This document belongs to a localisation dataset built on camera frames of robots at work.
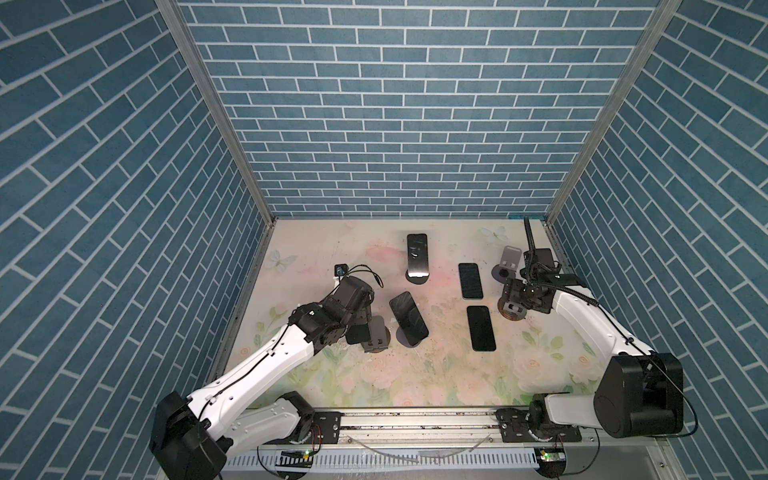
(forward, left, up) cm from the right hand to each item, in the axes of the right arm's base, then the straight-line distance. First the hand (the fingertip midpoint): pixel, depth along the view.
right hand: (515, 292), depth 88 cm
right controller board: (-38, -6, -15) cm, 41 cm away
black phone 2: (+7, +11, -8) cm, 15 cm away
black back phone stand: (+7, +30, -7) cm, 32 cm away
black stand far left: (-15, +39, -4) cm, 42 cm away
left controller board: (-44, +57, -13) cm, 73 cm away
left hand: (-10, +45, +6) cm, 46 cm away
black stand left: (-13, +33, -9) cm, 37 cm away
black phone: (-9, +31, -4) cm, 33 cm away
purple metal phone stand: (+13, -1, -4) cm, 13 cm away
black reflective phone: (-7, +9, -12) cm, 16 cm away
